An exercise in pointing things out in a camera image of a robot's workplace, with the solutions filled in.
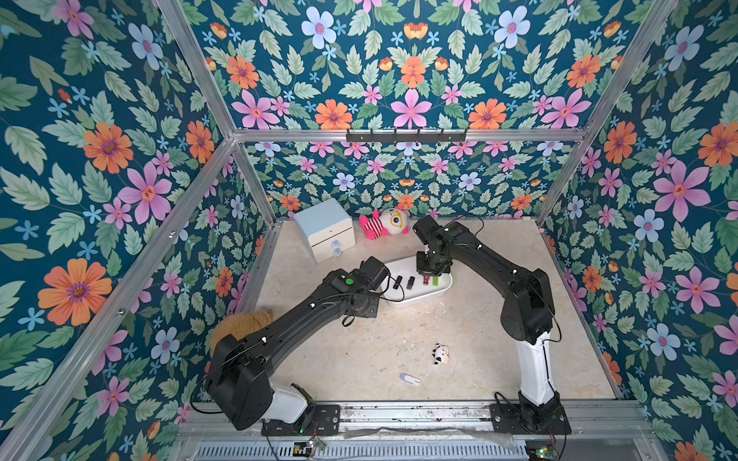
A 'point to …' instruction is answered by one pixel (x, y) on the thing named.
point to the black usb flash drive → (398, 280)
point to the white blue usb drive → (409, 378)
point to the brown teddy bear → (240, 325)
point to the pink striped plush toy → (390, 222)
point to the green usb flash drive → (435, 281)
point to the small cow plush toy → (441, 353)
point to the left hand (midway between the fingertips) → (371, 306)
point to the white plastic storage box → (405, 285)
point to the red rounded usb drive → (426, 279)
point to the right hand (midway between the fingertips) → (424, 270)
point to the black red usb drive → (410, 282)
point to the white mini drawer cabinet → (329, 229)
